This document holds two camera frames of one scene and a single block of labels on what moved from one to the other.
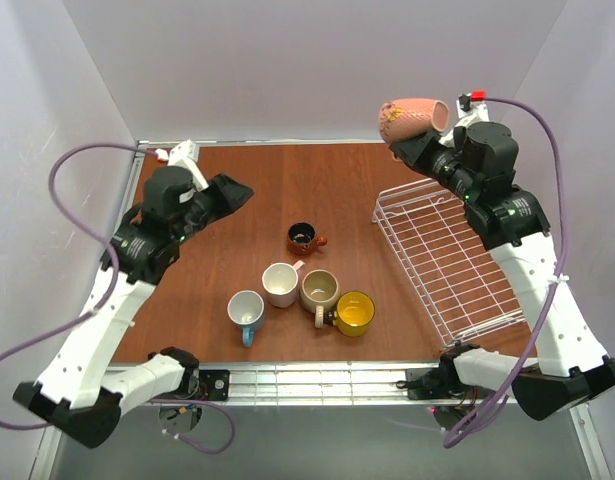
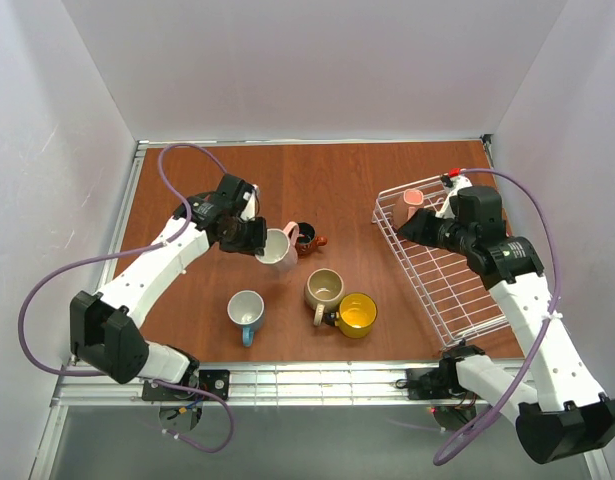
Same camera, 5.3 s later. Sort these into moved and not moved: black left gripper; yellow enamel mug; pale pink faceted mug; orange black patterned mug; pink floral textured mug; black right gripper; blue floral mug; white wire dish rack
Moved: black right gripper; pink floral textured mug; pale pink faceted mug; black left gripper
Not moved: blue floral mug; yellow enamel mug; orange black patterned mug; white wire dish rack
